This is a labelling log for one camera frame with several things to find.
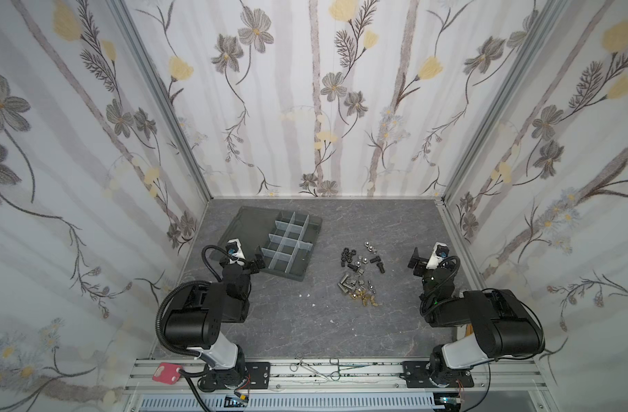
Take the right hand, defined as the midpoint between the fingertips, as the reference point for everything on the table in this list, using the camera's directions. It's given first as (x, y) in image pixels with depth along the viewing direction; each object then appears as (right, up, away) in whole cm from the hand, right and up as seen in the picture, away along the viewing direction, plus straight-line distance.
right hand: (434, 249), depth 88 cm
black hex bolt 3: (-27, -8, +10) cm, 30 cm away
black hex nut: (-30, -3, +14) cm, 33 cm away
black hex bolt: (-16, -8, +10) cm, 21 cm away
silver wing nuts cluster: (-30, -13, +5) cm, 33 cm away
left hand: (-66, +1, +2) cm, 66 cm away
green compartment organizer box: (-54, +3, +13) cm, 55 cm away
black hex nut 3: (-30, -5, +13) cm, 34 cm away
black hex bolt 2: (-17, -5, +11) cm, 21 cm away
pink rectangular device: (-85, -36, -13) cm, 93 cm away
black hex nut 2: (-26, -2, +14) cm, 30 cm away
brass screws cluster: (-24, -17, +3) cm, 30 cm away
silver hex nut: (-21, +1, +16) cm, 26 cm away
